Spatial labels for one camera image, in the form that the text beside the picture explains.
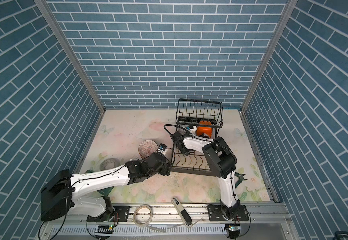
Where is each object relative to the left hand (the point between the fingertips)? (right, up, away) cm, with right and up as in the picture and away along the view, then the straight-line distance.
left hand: (169, 163), depth 81 cm
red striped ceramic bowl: (-14, +7, +9) cm, 18 cm away
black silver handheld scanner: (+8, -21, -12) cm, 26 cm away
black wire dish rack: (+11, +29, +12) cm, 33 cm away
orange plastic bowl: (+25, +17, +18) cm, 35 cm away
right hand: (+22, +12, +11) cm, 28 cm away
